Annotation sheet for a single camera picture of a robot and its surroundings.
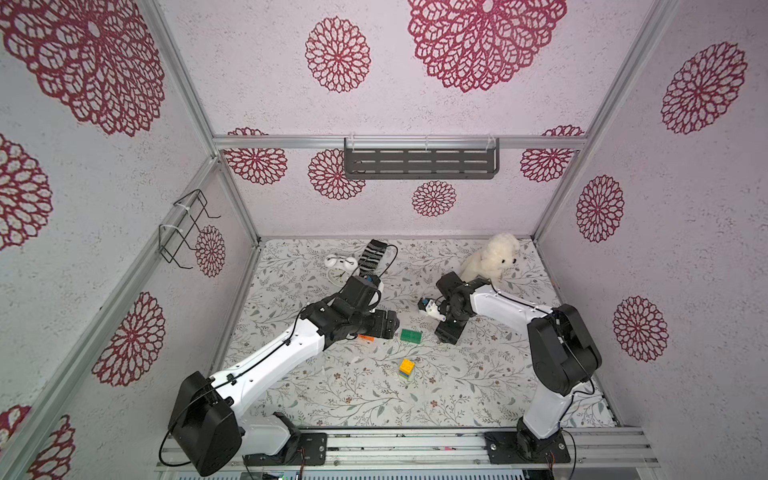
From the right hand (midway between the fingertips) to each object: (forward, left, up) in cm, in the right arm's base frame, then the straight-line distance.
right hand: (446, 325), depth 93 cm
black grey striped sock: (+29, +25, -1) cm, 39 cm away
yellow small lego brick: (-15, +13, +3) cm, 20 cm away
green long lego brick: (-4, +11, -1) cm, 12 cm away
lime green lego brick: (-16, +13, -1) cm, 21 cm away
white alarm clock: (+16, +35, +7) cm, 39 cm away
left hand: (-7, +19, +14) cm, 24 cm away
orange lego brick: (-15, +22, +22) cm, 35 cm away
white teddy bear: (+17, -16, +15) cm, 27 cm away
